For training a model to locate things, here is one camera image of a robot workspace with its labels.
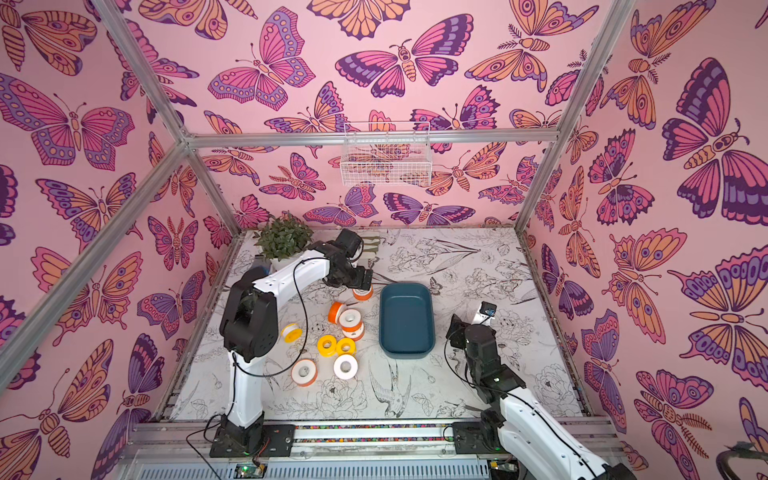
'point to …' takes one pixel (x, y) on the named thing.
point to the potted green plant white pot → (281, 237)
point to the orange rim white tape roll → (304, 372)
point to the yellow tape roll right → (340, 343)
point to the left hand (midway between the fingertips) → (363, 281)
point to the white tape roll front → (345, 366)
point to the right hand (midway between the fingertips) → (459, 319)
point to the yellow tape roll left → (326, 345)
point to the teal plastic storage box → (406, 320)
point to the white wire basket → (386, 154)
